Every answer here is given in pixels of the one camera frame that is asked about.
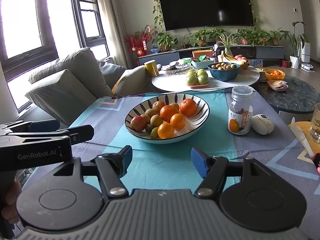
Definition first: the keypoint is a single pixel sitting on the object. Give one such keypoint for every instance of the dark marble round table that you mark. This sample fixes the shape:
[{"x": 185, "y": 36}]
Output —
[{"x": 299, "y": 98}]

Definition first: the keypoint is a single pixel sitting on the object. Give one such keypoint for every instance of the red flower arrangement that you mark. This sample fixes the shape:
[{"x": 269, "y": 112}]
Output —
[{"x": 138, "y": 42}]

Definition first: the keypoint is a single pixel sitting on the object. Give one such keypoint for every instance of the grey sofa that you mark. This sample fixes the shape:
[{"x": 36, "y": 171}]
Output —
[{"x": 65, "y": 87}]

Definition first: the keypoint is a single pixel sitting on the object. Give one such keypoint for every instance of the clear jar white lid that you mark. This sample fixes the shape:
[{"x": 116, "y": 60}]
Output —
[{"x": 240, "y": 110}]

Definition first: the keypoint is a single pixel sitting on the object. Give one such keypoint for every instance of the blue grey patterned tablecloth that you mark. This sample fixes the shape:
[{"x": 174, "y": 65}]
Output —
[{"x": 161, "y": 179}]

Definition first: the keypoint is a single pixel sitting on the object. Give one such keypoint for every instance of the white robot vacuum dock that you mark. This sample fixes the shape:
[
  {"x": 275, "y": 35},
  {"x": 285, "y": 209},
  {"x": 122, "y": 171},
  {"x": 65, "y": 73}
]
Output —
[{"x": 305, "y": 50}]

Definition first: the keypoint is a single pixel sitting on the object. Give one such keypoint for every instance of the banana bunch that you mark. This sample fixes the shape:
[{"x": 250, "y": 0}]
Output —
[{"x": 242, "y": 62}]

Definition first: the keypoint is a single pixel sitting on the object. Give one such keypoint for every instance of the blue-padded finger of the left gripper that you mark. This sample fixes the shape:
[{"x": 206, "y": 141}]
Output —
[{"x": 44, "y": 126}]

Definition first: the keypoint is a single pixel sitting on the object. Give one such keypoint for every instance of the person's left hand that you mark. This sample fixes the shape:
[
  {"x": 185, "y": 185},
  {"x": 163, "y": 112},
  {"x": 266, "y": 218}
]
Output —
[{"x": 9, "y": 212}]

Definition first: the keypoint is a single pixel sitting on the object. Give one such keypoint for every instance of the beige cushion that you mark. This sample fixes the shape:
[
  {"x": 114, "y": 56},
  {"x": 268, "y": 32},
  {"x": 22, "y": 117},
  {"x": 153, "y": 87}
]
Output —
[{"x": 133, "y": 82}]

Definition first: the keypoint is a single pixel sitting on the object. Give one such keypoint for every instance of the red-screen smartphone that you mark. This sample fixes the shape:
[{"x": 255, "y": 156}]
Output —
[{"x": 316, "y": 161}]

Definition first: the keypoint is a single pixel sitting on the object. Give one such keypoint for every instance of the white oval gadget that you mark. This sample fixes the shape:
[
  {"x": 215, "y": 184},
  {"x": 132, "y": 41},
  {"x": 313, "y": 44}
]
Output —
[{"x": 262, "y": 124}]

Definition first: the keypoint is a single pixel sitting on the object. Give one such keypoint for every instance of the round white coffee table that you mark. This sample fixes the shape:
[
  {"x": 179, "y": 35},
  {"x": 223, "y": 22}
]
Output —
[{"x": 177, "y": 83}]

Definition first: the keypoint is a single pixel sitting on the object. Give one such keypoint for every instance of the orange mandarin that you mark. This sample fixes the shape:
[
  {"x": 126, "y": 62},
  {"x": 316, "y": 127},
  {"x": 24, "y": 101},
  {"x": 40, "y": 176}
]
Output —
[
  {"x": 177, "y": 121},
  {"x": 165, "y": 131}
]

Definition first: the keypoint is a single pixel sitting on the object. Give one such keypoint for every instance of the green apples on tray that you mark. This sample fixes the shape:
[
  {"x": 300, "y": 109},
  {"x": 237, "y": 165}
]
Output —
[{"x": 197, "y": 77}]

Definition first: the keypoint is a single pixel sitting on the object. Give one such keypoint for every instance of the large black television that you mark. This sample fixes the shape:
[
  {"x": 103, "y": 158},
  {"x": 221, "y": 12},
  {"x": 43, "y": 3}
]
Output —
[{"x": 182, "y": 14}]

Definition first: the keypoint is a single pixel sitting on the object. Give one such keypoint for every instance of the brown kiwi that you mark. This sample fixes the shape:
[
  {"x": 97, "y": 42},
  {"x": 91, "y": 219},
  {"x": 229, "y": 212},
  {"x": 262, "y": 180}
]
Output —
[
  {"x": 156, "y": 120},
  {"x": 150, "y": 112},
  {"x": 146, "y": 118}
]

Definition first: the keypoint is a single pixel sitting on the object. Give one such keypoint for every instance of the tall potted plant white pot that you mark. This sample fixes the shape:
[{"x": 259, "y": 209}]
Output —
[{"x": 297, "y": 43}]

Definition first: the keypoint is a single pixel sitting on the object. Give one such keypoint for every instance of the orange tangerine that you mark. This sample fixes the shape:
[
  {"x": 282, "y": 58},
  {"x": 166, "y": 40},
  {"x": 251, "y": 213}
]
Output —
[
  {"x": 167, "y": 112},
  {"x": 188, "y": 107}
]

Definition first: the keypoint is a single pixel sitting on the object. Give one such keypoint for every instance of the pink snack dish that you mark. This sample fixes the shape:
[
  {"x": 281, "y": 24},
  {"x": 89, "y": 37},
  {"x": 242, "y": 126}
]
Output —
[{"x": 278, "y": 85}]

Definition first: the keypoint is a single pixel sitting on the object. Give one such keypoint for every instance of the blue bowl of longans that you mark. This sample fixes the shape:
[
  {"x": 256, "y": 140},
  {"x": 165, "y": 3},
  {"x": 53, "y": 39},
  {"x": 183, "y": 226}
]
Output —
[{"x": 224, "y": 71}]

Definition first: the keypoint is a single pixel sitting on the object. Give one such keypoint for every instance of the yellow tin can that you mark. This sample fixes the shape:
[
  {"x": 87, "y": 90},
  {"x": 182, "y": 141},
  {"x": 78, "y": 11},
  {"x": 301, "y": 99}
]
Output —
[{"x": 151, "y": 68}]

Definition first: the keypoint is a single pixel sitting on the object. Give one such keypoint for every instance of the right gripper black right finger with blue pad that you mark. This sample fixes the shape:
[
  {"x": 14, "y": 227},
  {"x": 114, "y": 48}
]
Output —
[{"x": 249, "y": 193}]

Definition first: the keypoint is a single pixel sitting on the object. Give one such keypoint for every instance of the small dark green fruit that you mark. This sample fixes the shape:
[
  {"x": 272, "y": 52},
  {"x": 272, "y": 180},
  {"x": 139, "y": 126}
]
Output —
[{"x": 149, "y": 128}]

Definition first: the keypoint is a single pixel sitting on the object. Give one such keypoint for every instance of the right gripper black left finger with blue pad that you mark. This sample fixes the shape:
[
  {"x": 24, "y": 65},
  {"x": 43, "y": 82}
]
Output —
[{"x": 73, "y": 193}]

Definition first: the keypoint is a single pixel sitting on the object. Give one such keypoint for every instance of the orange basket of tangerines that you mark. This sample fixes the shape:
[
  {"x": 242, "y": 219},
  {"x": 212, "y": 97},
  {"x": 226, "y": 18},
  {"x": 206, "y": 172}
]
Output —
[{"x": 273, "y": 74}]

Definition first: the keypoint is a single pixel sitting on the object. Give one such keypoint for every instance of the clear glass cup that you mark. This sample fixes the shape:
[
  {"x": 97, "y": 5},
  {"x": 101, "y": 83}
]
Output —
[{"x": 314, "y": 130}]

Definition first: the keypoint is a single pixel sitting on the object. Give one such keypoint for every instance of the striped white ceramic bowl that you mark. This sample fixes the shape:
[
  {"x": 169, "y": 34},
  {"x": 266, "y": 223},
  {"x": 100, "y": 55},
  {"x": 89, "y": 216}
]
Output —
[{"x": 192, "y": 123}]

